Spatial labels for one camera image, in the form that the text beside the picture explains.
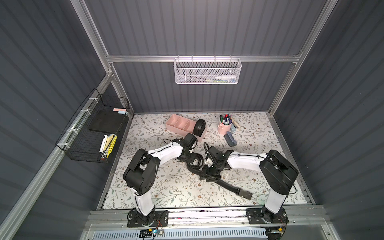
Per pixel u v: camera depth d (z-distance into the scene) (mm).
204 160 905
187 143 747
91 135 733
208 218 754
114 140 709
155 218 710
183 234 771
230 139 991
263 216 664
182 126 1105
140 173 480
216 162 709
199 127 960
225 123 991
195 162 934
